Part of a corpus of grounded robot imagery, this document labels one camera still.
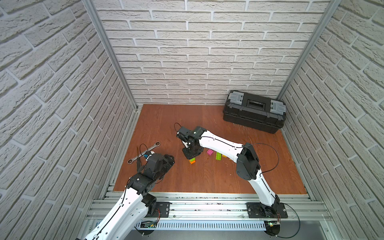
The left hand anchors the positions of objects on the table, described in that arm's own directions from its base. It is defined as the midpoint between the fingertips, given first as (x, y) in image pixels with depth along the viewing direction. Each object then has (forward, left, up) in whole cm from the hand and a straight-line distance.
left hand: (173, 158), depth 80 cm
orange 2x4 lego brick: (+2, -11, -8) cm, 14 cm away
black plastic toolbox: (+31, -52, +6) cm, 61 cm away
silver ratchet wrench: (+3, +28, -11) cm, 30 cm away
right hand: (+4, -10, -4) cm, 12 cm away
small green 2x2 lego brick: (+1, -11, -3) cm, 12 cm away
